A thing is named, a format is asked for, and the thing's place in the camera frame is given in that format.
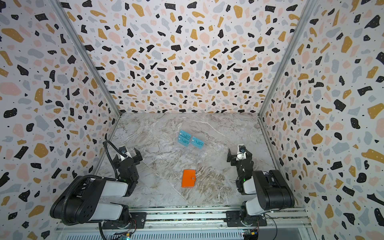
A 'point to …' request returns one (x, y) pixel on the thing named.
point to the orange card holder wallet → (188, 178)
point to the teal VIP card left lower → (183, 140)
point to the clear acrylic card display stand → (191, 147)
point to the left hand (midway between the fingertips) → (128, 149)
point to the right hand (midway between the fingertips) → (239, 148)
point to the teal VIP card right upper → (197, 142)
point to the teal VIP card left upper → (185, 134)
